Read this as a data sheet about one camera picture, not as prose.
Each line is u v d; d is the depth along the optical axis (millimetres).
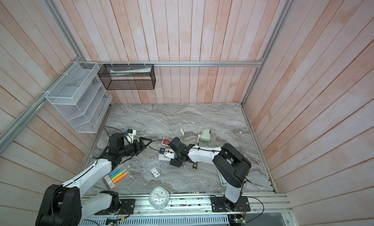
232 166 468
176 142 715
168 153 793
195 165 857
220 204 730
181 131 1010
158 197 744
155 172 837
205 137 953
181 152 698
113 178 817
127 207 730
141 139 763
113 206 648
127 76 1036
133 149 743
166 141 958
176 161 801
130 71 900
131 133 797
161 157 900
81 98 732
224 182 781
